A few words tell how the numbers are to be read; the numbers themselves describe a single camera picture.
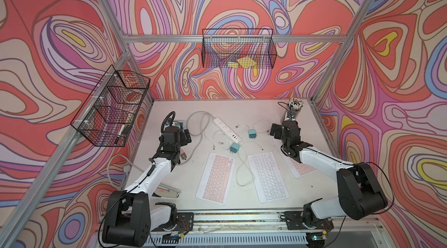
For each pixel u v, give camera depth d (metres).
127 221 0.40
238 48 0.96
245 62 0.91
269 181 0.84
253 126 1.06
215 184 0.84
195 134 1.02
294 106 0.93
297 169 0.88
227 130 1.02
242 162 0.91
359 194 0.43
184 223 0.72
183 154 0.91
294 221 0.73
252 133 1.01
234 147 0.95
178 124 0.75
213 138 1.02
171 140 0.65
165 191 0.80
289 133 0.69
